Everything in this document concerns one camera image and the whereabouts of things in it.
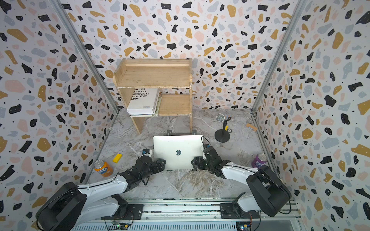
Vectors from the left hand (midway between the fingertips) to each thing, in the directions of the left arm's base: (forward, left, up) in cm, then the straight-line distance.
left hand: (163, 162), depth 88 cm
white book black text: (+27, +11, +24) cm, 38 cm away
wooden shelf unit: (+34, -5, +16) cm, 38 cm away
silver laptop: (+5, -9, +5) cm, 11 cm away
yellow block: (+5, +30, -3) cm, 31 cm away
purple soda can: (-2, -57, +7) cm, 57 cm away
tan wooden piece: (+30, -67, -6) cm, 74 cm away
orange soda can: (-6, +31, +5) cm, 32 cm away
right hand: (0, -20, -1) cm, 20 cm away
